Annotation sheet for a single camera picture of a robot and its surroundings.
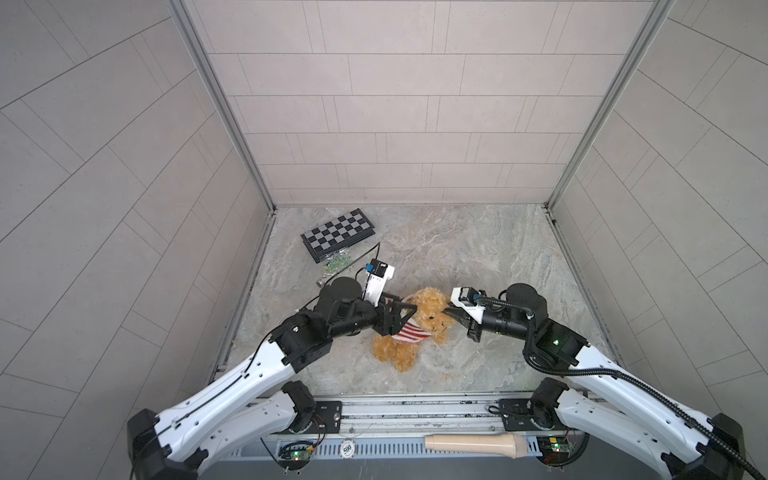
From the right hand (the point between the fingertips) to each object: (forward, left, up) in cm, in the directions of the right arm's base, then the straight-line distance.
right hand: (442, 311), depth 68 cm
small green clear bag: (+28, +30, -17) cm, 45 cm away
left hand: (-1, +6, +4) cm, 7 cm away
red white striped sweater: (-1, +7, -7) cm, 10 cm away
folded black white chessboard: (+37, +30, -14) cm, 50 cm away
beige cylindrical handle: (-24, -13, -17) cm, 32 cm away
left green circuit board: (-23, +35, -17) cm, 45 cm away
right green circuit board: (-26, -24, -22) cm, 41 cm away
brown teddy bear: (-1, +3, +1) cm, 4 cm away
